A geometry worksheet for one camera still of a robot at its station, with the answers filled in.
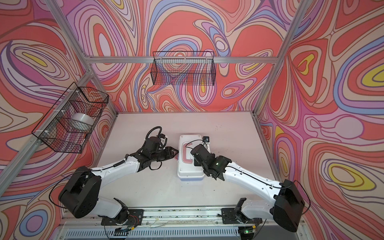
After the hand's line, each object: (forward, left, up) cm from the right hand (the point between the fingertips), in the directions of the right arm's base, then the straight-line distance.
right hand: (201, 157), depth 81 cm
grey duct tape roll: (+14, +59, +21) cm, 64 cm away
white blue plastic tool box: (-7, +8, 0) cm, 10 cm away
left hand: (+5, +12, -1) cm, 14 cm away
